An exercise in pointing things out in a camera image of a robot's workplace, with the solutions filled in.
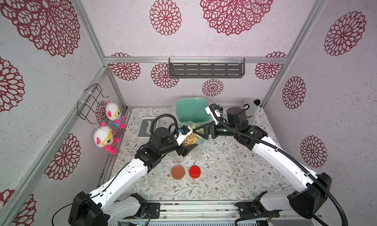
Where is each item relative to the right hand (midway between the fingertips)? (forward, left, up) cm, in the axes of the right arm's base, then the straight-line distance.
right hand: (197, 128), depth 68 cm
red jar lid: (-9, +1, -31) cm, 32 cm away
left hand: (-1, +3, -8) cm, 8 cm away
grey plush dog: (+26, -33, -12) cm, 44 cm away
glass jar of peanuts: (-3, +11, -28) cm, 30 cm away
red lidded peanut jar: (+3, -1, -32) cm, 32 cm away
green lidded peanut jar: (-4, +2, -3) cm, 6 cm away
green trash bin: (+23, +1, -13) cm, 27 cm away
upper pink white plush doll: (+21, +53, -13) cm, 59 cm away
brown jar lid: (-9, +11, -32) cm, 35 cm away
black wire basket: (+11, +57, +2) cm, 59 cm away
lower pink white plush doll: (+1, +51, -11) cm, 52 cm away
